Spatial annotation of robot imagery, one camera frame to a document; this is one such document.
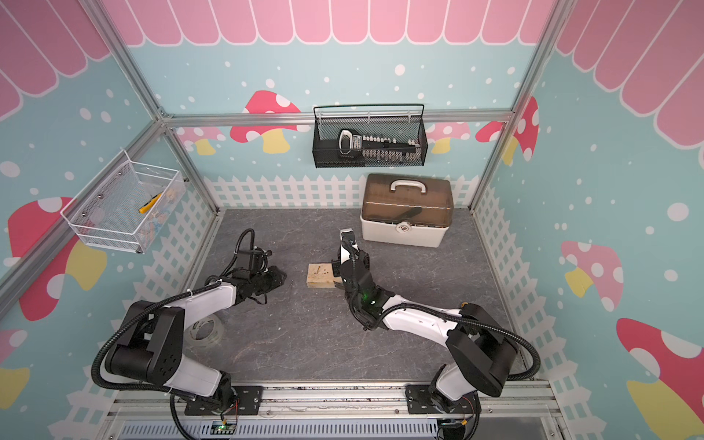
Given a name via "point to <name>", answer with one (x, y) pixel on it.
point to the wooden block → (321, 276)
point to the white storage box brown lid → (407, 210)
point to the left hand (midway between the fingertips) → (285, 280)
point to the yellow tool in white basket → (150, 203)
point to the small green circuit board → (222, 429)
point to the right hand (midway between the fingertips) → (344, 242)
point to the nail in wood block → (318, 269)
